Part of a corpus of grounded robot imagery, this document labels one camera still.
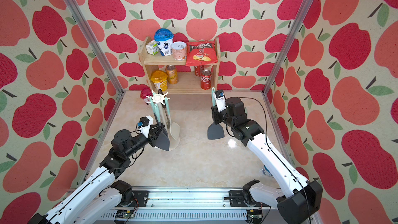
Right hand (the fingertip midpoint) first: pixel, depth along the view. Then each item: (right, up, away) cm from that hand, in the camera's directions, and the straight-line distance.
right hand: (215, 109), depth 74 cm
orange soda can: (-24, +20, +15) cm, 34 cm away
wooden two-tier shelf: (-15, +16, +23) cm, 31 cm away
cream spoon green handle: (-22, -11, +12) cm, 27 cm away
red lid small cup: (-46, +10, +33) cm, 57 cm away
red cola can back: (-8, +24, +22) cm, 34 cm away
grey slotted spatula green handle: (+1, -12, +8) cm, 14 cm away
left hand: (-25, -9, -2) cm, 27 cm away
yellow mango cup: (-30, +17, +12) cm, 37 cm away
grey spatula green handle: (-26, -17, +3) cm, 31 cm away
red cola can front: (-4, +17, +12) cm, 21 cm away
